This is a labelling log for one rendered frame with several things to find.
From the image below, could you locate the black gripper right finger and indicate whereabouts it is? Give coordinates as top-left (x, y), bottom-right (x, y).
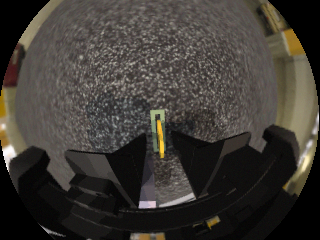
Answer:
top-left (171, 131), bottom-right (252, 199)

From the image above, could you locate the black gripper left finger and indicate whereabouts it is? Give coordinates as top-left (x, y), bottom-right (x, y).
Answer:
top-left (64, 133), bottom-right (147, 209)

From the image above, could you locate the gold coin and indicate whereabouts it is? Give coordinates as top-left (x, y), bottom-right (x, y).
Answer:
top-left (156, 120), bottom-right (164, 159)

